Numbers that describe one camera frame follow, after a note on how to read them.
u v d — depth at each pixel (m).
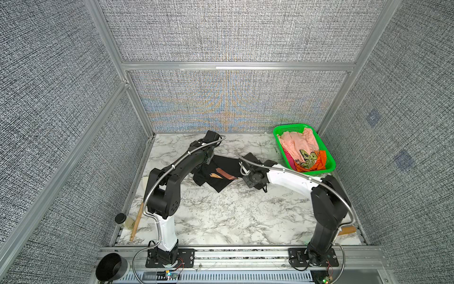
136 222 0.83
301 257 0.72
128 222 0.79
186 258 0.73
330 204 0.47
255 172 0.66
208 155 0.68
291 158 0.97
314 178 0.51
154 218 0.52
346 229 0.84
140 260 0.75
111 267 0.70
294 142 1.01
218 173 0.98
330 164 0.97
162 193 0.50
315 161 0.95
